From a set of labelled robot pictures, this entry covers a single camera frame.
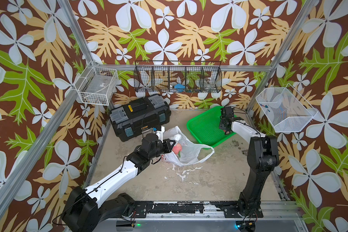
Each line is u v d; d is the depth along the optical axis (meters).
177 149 0.86
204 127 1.08
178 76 0.99
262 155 0.52
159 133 0.71
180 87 0.94
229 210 0.74
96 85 0.86
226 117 0.78
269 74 0.96
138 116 0.94
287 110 0.82
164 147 0.68
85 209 0.39
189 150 0.91
